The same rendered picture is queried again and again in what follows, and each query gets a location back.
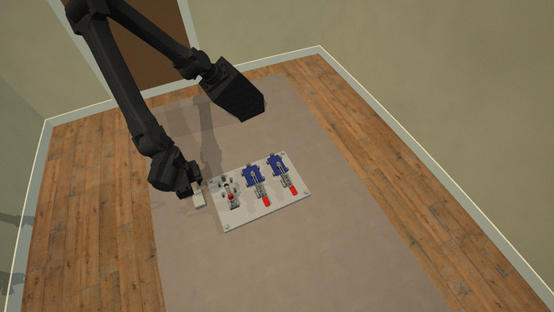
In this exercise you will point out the cream rectangular block with slot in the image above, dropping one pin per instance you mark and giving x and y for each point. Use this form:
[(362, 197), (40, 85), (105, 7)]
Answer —
[(198, 199)]

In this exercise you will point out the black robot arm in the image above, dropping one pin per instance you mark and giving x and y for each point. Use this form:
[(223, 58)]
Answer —
[(149, 137)]

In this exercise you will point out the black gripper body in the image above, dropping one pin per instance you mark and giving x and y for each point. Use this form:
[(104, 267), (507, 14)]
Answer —
[(195, 169)]

